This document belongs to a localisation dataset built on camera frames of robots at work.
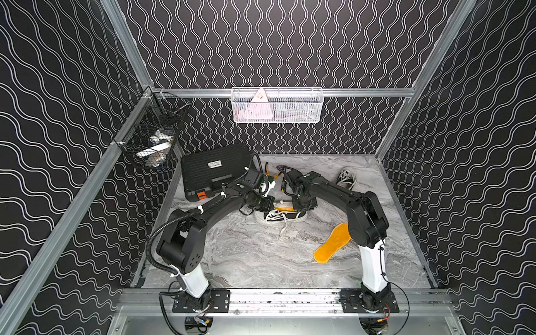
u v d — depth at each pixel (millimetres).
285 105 1269
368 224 540
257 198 747
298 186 713
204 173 1047
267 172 1122
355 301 742
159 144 751
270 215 905
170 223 440
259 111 901
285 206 929
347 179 1015
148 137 846
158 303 693
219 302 737
